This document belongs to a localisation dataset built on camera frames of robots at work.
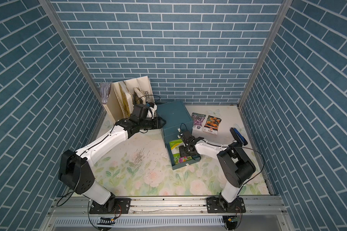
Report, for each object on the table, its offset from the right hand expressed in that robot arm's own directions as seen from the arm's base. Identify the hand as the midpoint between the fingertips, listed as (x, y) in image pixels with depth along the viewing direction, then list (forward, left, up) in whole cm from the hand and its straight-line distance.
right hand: (184, 152), depth 93 cm
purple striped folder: (+24, +52, +30) cm, 64 cm away
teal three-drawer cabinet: (+7, +7, +24) cm, 26 cm away
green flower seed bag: (+4, +7, +1) cm, 8 cm away
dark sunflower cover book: (+29, +34, +20) cm, 49 cm away
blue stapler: (+14, -37, +2) cm, 39 cm away
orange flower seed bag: (+25, -20, 0) cm, 32 cm away
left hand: (+7, +11, +21) cm, 25 cm away
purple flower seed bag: (+29, -9, +1) cm, 30 cm away
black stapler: (+9, -36, +1) cm, 37 cm away
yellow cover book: (+22, +41, +24) cm, 52 cm away
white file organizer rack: (+42, +35, +22) cm, 59 cm away
